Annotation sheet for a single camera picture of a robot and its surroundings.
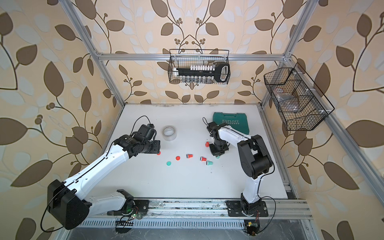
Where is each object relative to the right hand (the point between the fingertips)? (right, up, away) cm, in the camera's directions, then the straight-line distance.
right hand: (218, 154), depth 92 cm
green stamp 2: (0, -1, -1) cm, 2 cm away
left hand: (-37, +8, -11) cm, 39 cm away
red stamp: (-18, -1, -1) cm, 18 cm away
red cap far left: (-37, 0, +2) cm, 37 cm away
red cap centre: (-25, -2, 0) cm, 25 cm away
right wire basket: (+38, +31, -18) cm, 52 cm away
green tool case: (+17, +20, +12) cm, 29 cm away
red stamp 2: (-9, -2, -2) cm, 10 cm away
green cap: (-31, -5, -2) cm, 31 cm away
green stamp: (-6, -5, -3) cm, 8 cm away
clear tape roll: (-32, +12, +11) cm, 36 cm away
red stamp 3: (-7, +6, +5) cm, 10 cm away
